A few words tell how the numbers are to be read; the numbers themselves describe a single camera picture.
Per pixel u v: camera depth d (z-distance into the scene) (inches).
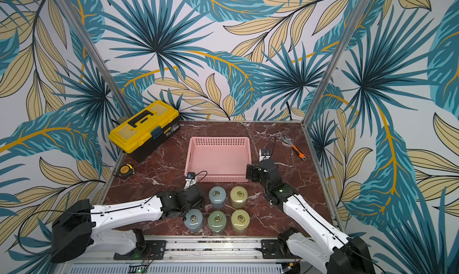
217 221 28.8
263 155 27.6
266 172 23.5
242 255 29.1
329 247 16.3
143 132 36.1
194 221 28.6
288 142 43.2
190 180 28.8
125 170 36.5
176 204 23.3
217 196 31.3
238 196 31.5
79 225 16.0
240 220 28.8
